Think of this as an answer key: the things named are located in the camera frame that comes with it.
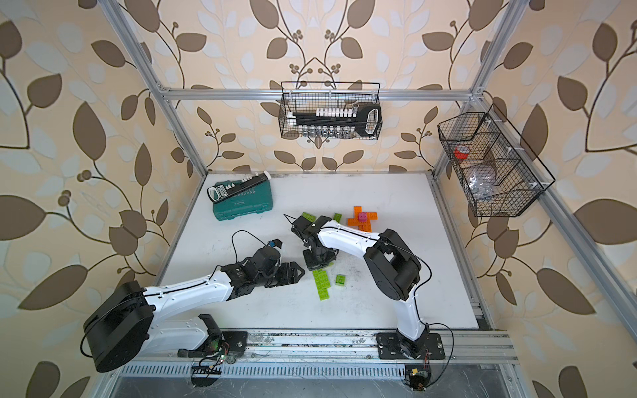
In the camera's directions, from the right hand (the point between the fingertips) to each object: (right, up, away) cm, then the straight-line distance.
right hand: (318, 266), depth 89 cm
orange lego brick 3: (+22, +17, +15) cm, 32 cm away
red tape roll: (+48, +40, -8) cm, 63 cm away
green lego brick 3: (+2, -6, -4) cm, 8 cm away
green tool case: (-28, +24, +17) cm, 41 cm away
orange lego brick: (+16, +19, +16) cm, 30 cm away
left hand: (-7, 0, -5) cm, 9 cm away
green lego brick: (+8, +17, +16) cm, 24 cm away
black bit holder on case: (-43, +28, +17) cm, 54 cm away
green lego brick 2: (+1, -5, -3) cm, 6 cm away
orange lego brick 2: (+14, +15, +13) cm, 24 cm away
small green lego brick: (+8, -5, -2) cm, 9 cm away
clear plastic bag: (+49, +30, -16) cm, 60 cm away
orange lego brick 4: (+19, +13, +13) cm, 27 cm away
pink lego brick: (+18, +17, +13) cm, 28 cm away
